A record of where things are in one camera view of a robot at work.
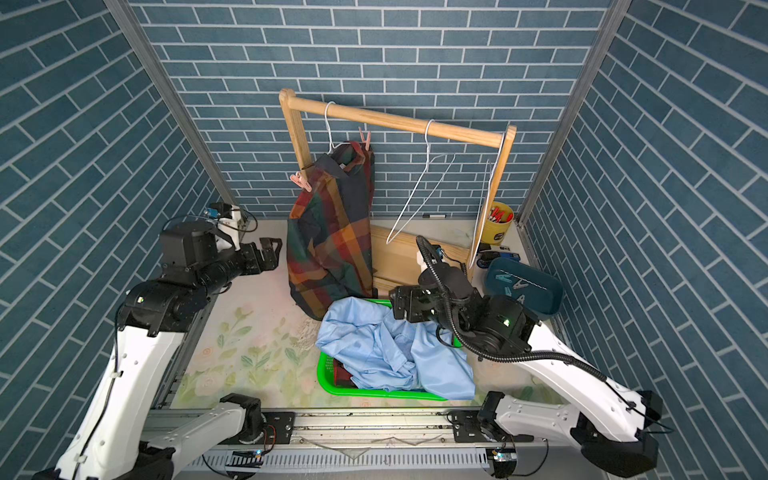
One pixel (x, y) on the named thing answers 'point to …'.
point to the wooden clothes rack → (396, 253)
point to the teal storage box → (541, 293)
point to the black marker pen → (434, 215)
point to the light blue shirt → (381, 350)
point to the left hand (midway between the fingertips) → (275, 244)
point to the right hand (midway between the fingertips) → (409, 297)
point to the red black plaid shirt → (342, 378)
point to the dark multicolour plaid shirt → (329, 237)
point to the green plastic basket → (326, 383)
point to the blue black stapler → (488, 256)
